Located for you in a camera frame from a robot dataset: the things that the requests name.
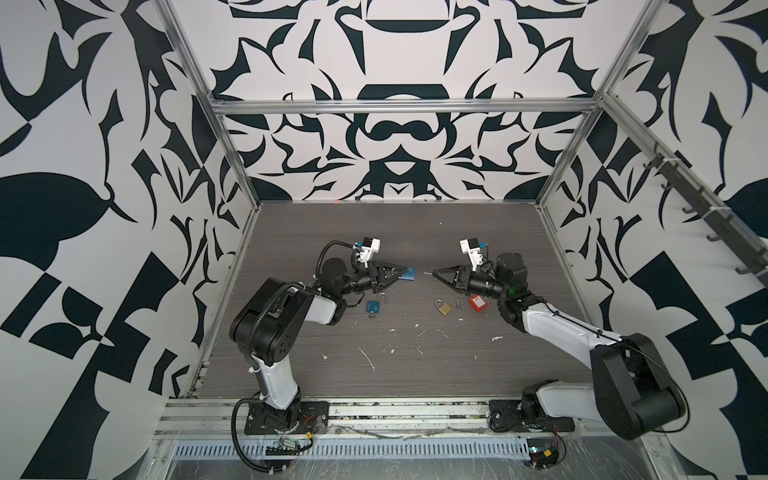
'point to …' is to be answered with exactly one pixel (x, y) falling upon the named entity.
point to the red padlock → (478, 303)
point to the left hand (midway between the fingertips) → (409, 266)
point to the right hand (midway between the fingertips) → (435, 275)
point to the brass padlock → (443, 307)
